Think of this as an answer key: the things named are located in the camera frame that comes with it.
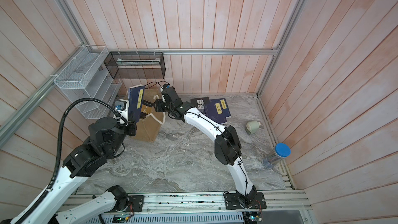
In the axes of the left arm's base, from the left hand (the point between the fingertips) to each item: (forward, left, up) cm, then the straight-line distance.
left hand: (131, 115), depth 65 cm
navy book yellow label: (+27, -42, -32) cm, 59 cm away
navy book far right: (+29, -46, -31) cm, 63 cm away
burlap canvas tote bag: (+8, -3, -14) cm, 16 cm away
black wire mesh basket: (+51, +14, -10) cm, 54 cm away
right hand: (+17, -4, -12) cm, 21 cm away
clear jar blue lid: (-10, -67, -15) cm, 69 cm away
